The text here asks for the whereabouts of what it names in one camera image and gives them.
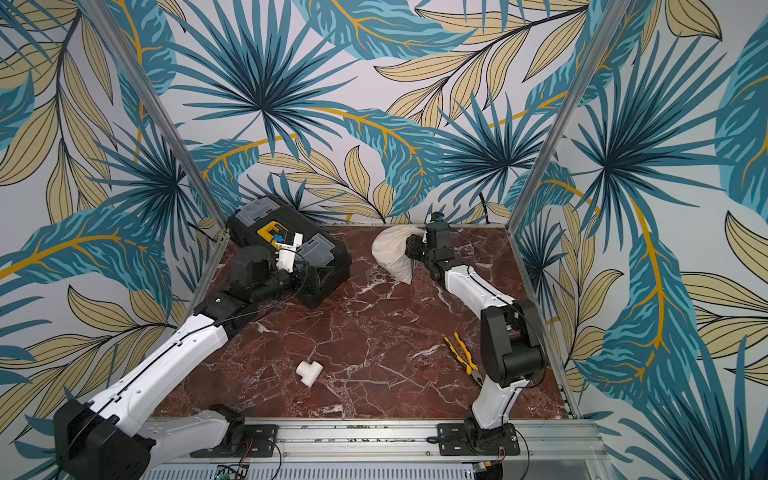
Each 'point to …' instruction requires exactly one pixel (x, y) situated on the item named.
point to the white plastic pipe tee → (309, 372)
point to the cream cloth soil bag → (389, 249)
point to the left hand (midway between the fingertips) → (319, 270)
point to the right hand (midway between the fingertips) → (389, 245)
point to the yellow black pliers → (469, 369)
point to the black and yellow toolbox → (262, 221)
